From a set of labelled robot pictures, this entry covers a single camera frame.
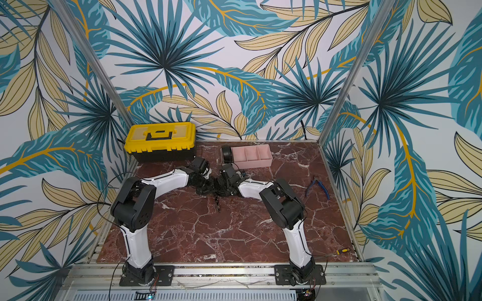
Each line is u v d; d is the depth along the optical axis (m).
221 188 0.88
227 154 0.99
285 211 0.54
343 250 0.80
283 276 0.73
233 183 0.78
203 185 0.83
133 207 0.51
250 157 1.07
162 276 0.73
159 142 0.98
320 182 1.00
